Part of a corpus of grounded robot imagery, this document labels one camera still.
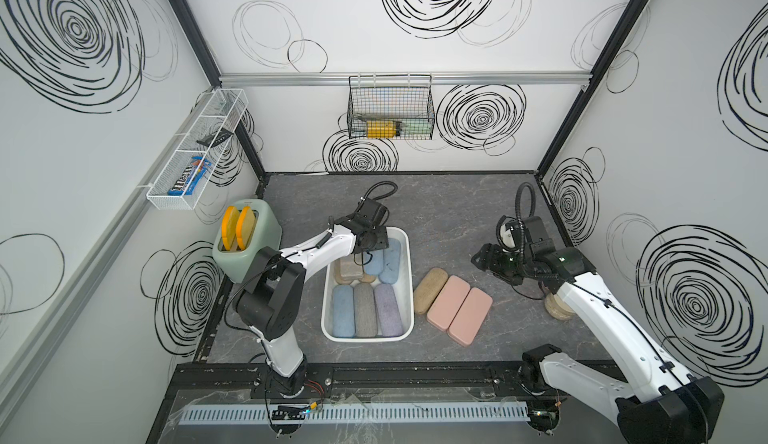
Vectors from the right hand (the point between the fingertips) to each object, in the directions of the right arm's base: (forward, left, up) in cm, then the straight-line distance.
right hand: (482, 263), depth 77 cm
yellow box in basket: (+35, +28, +17) cm, 47 cm away
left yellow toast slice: (+6, +66, +6) cm, 67 cm away
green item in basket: (+35, +18, +17) cm, 43 cm away
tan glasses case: (0, +12, -14) cm, 18 cm away
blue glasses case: (+4, +28, -9) cm, 30 cm away
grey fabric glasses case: (-10, +31, -13) cm, 35 cm away
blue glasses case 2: (-9, +37, -13) cm, 40 cm away
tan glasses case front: (+1, +31, -13) cm, 34 cm away
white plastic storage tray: (+14, +20, -9) cm, 26 cm away
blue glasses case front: (+7, +24, -13) cm, 28 cm away
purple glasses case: (-8, +25, -13) cm, 29 cm away
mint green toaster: (+9, +60, -2) cm, 61 cm away
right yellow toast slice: (+7, +63, +5) cm, 64 cm away
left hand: (+12, +29, -9) cm, 33 cm away
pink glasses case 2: (-10, +2, -14) cm, 17 cm away
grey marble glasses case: (+1, +36, -8) cm, 37 cm away
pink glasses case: (-8, +9, -14) cm, 19 cm away
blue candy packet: (+9, +73, +20) cm, 76 cm away
